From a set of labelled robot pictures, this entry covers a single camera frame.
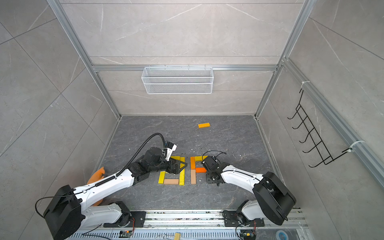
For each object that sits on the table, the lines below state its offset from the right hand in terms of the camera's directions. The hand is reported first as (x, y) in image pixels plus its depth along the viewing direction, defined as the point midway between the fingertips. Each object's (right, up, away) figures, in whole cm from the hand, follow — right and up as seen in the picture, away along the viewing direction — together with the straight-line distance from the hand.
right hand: (213, 177), depth 88 cm
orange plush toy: (-68, +2, -4) cm, 68 cm away
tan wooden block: (-25, -2, -2) cm, 25 cm away
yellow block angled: (-8, +10, +8) cm, 15 cm away
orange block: (-13, +8, +4) cm, 16 cm away
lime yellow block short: (-19, +10, +8) cm, 23 cm away
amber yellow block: (-4, +32, +25) cm, 41 cm away
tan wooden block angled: (-12, +1, 0) cm, 12 cm away
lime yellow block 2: (-19, +1, -2) cm, 19 cm away
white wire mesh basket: (-23, +63, +13) cm, 69 cm away
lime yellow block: (-31, 0, -2) cm, 31 cm away
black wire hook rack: (+41, +19, -30) cm, 54 cm away
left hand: (-17, +12, -10) cm, 23 cm away
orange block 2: (-8, +4, +1) cm, 9 cm away
